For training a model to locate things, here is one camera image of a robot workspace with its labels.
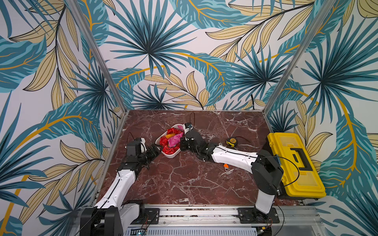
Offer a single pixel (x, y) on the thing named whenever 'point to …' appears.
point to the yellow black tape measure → (232, 142)
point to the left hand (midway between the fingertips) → (159, 151)
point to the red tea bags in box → (164, 142)
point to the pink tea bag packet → (174, 140)
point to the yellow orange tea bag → (169, 135)
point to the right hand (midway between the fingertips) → (180, 137)
